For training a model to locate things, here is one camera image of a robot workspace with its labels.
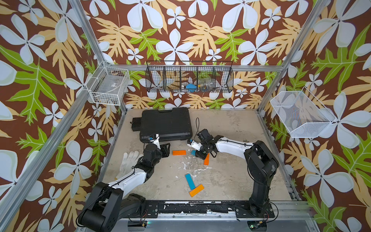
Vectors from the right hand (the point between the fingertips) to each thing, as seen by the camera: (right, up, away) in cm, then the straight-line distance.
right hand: (196, 151), depth 95 cm
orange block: (-12, -1, +1) cm, 12 cm away
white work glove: (-44, -6, -4) cm, 44 cm away
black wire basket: (-1, +50, -1) cm, 50 cm away
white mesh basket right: (+58, +24, -15) cm, 65 cm away
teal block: (-5, -15, -11) cm, 19 cm away
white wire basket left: (-55, +42, -9) cm, 69 cm away
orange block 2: (+6, -5, -4) cm, 9 cm away
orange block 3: (-1, -19, -15) cm, 24 cm away
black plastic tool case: (-16, +18, +7) cm, 25 cm away
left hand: (-18, +7, -8) cm, 21 cm away
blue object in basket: (-4, +43, -2) cm, 43 cm away
